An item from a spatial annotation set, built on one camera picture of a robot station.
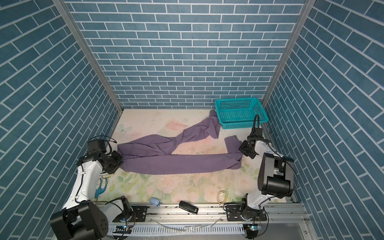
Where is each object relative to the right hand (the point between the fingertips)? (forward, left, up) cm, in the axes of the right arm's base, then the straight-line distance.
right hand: (242, 147), depth 94 cm
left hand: (-17, +68, +8) cm, 71 cm away
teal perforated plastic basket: (+35, -2, -4) cm, 35 cm away
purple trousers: (-8, +53, 0) cm, 54 cm away
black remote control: (-36, +30, -1) cm, 47 cm away
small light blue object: (-35, +47, -1) cm, 59 cm away
